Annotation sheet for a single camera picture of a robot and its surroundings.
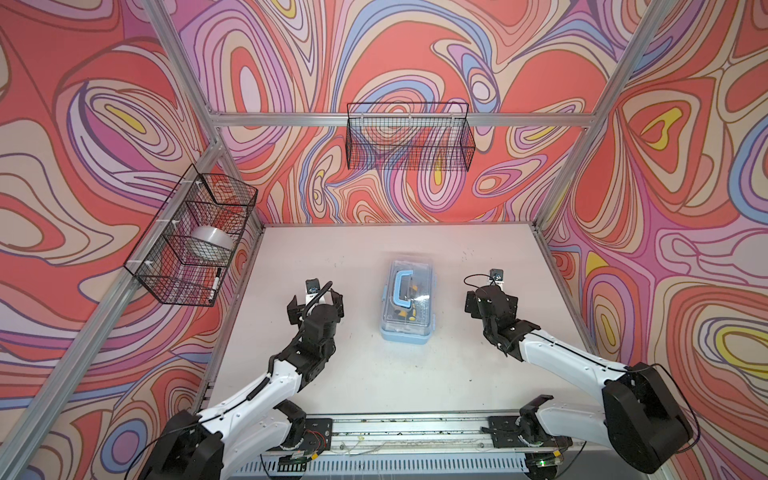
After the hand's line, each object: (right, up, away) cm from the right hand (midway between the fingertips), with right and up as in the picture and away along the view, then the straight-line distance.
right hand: (489, 299), depth 88 cm
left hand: (-50, +3, -6) cm, 50 cm away
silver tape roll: (-74, +19, -15) cm, 78 cm away
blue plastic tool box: (-25, -10, -4) cm, 27 cm away
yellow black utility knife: (-22, +2, +3) cm, 23 cm away
